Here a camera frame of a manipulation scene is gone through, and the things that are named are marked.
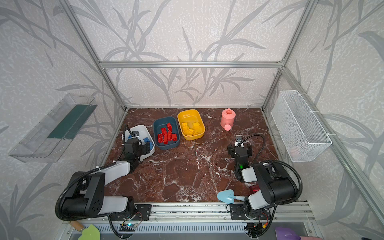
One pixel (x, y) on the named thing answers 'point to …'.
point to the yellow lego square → (196, 125)
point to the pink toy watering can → (228, 116)
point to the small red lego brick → (174, 137)
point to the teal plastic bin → (161, 122)
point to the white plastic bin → (143, 132)
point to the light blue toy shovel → (227, 196)
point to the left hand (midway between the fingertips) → (141, 138)
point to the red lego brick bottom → (165, 139)
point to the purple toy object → (286, 233)
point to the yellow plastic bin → (191, 124)
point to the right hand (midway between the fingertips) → (241, 138)
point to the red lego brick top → (164, 132)
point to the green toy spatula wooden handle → (91, 233)
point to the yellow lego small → (191, 130)
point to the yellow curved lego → (185, 126)
